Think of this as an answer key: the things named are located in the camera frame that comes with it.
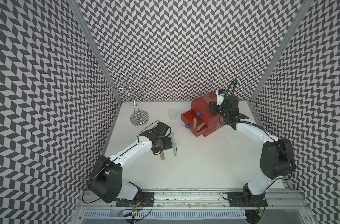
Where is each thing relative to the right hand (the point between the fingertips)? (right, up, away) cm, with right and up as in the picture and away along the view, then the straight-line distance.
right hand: (208, 107), depth 90 cm
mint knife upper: (-24, -19, +8) cm, 32 cm away
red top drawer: (-4, +1, 0) cm, 4 cm away
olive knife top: (-5, -13, +1) cm, 14 cm away
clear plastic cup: (-24, -4, +15) cm, 28 cm away
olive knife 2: (-30, -32, -1) cm, 44 cm away
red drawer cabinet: (+2, -12, -4) cm, 13 cm away
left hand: (-27, -25, -5) cm, 37 cm away
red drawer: (-13, -7, +5) cm, 16 cm away
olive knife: (-9, -11, +3) cm, 14 cm away
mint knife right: (-22, -28, +1) cm, 36 cm away
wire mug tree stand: (-49, +10, -9) cm, 50 cm away
